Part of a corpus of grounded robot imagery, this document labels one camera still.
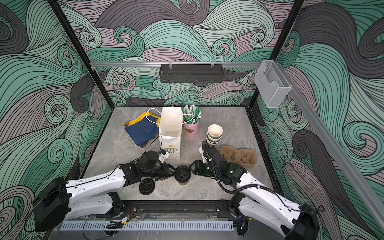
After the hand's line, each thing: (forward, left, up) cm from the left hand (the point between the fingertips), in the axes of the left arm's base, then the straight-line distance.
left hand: (178, 173), depth 75 cm
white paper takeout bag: (+32, +7, -7) cm, 34 cm away
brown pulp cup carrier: (+13, -38, -6) cm, 41 cm away
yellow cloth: (+46, +30, -8) cm, 55 cm away
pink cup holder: (+29, -6, -2) cm, 29 cm away
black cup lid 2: (0, -2, +1) cm, 2 cm away
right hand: (+1, -6, +3) cm, 7 cm away
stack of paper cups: (+19, -19, +8) cm, 28 cm away
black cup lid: (-4, +17, -10) cm, 20 cm away
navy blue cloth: (+30, +25, -4) cm, 39 cm away
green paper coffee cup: (-2, -2, -10) cm, 10 cm away
